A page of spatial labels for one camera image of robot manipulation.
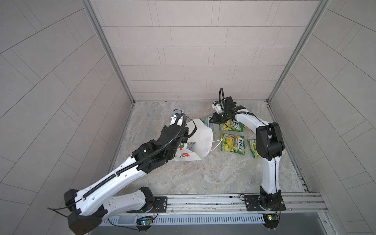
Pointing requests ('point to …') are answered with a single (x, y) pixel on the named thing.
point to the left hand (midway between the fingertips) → (186, 122)
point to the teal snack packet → (206, 122)
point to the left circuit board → (144, 222)
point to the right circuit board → (271, 220)
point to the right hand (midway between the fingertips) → (210, 120)
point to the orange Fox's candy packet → (247, 128)
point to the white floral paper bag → (200, 141)
